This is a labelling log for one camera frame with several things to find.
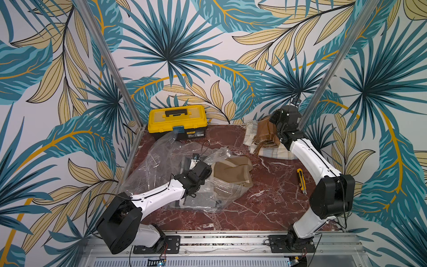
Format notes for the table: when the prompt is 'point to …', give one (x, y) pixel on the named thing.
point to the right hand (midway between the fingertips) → (280, 110)
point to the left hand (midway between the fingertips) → (195, 174)
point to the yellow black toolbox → (187, 121)
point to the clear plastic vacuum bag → (173, 156)
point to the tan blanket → (232, 173)
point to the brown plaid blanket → (267, 135)
